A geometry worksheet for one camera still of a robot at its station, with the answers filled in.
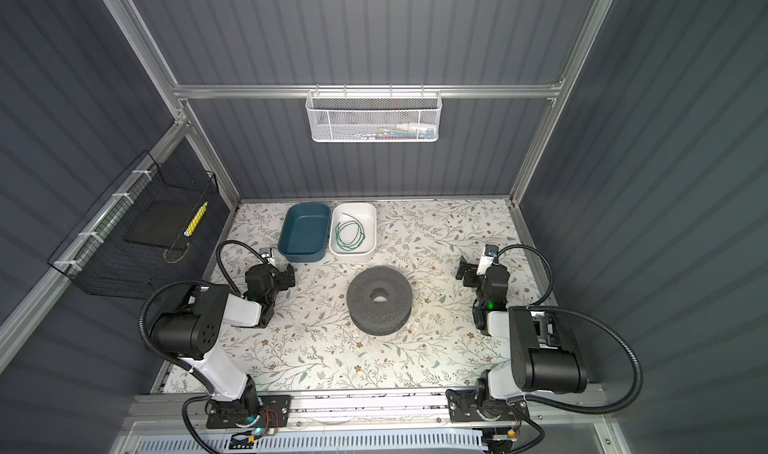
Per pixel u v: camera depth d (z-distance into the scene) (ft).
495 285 2.28
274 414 2.37
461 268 2.77
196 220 2.56
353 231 3.63
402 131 3.00
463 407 2.42
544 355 1.48
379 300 3.04
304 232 3.58
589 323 1.44
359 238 3.54
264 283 2.49
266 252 2.80
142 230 2.43
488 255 2.59
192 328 1.58
